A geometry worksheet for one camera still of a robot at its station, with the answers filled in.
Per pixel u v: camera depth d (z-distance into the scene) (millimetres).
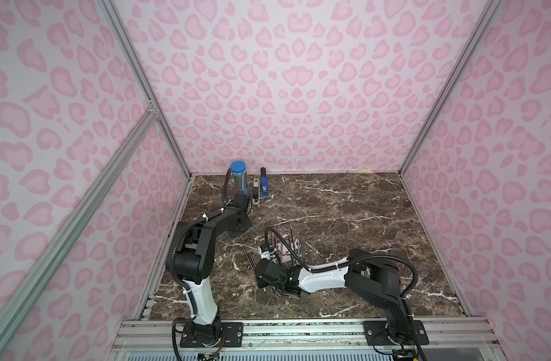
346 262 507
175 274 512
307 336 749
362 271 532
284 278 669
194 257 501
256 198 1074
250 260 900
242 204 804
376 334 732
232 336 736
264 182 1127
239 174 972
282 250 935
